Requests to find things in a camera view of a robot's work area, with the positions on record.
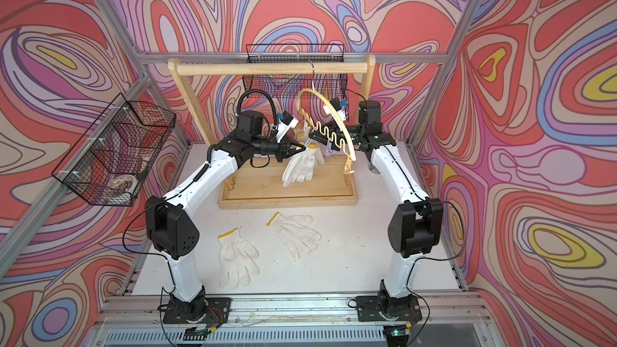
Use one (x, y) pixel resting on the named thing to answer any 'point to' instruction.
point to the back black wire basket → (297, 85)
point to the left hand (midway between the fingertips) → (305, 148)
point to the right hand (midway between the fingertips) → (312, 139)
